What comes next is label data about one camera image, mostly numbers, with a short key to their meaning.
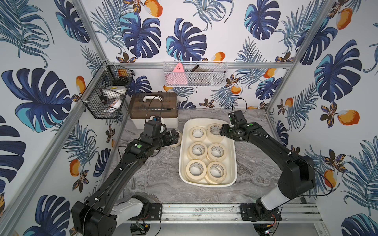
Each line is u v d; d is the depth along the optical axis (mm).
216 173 864
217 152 948
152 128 549
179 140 925
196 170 877
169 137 663
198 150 958
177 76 898
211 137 973
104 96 837
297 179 437
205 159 917
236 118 667
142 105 945
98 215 370
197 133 1057
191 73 925
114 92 797
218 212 753
